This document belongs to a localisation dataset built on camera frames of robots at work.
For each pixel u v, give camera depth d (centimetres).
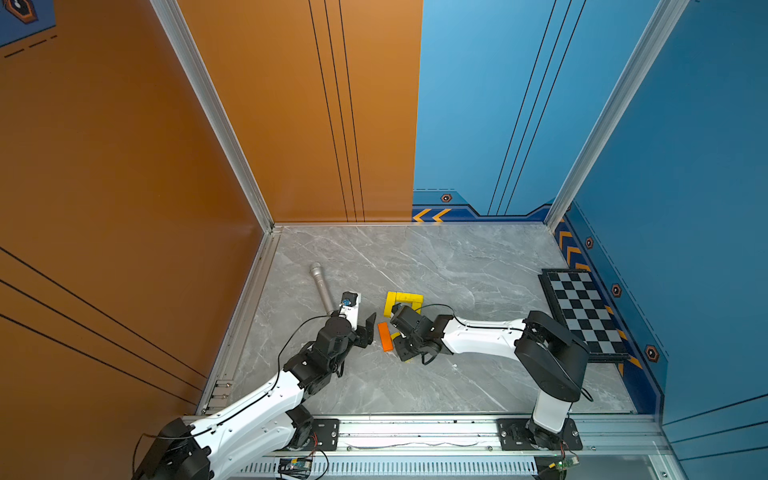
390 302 96
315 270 103
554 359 46
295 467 72
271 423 60
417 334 68
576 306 92
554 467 70
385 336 90
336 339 59
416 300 97
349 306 69
